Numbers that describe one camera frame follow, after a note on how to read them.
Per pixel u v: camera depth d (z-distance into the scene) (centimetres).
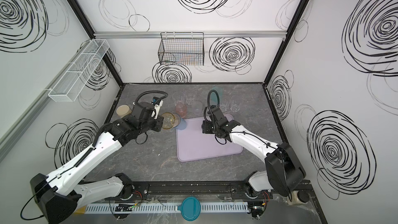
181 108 101
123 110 97
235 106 105
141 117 55
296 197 65
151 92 55
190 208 63
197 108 102
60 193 39
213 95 100
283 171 42
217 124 65
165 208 64
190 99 108
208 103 66
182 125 91
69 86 72
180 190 75
